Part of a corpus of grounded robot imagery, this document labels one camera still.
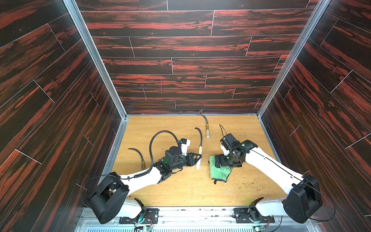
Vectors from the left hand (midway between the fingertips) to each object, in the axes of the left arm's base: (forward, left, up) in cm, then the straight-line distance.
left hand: (201, 157), depth 78 cm
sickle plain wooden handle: (-4, +2, -1) cm, 5 cm away
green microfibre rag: (-4, -13, -11) cm, 18 cm away
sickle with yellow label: (+34, -7, -15) cm, 38 cm away
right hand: (+1, -14, -7) cm, 16 cm away
